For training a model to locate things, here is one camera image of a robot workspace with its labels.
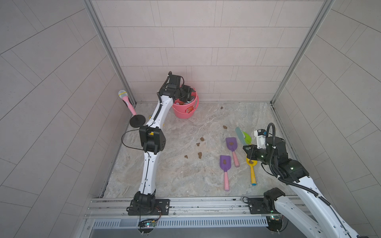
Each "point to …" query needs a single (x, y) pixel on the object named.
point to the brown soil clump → (200, 154)
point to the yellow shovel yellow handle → (252, 163)
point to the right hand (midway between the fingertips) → (242, 147)
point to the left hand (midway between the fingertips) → (198, 88)
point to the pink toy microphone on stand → (123, 94)
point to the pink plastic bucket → (186, 110)
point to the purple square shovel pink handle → (231, 144)
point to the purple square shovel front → (225, 162)
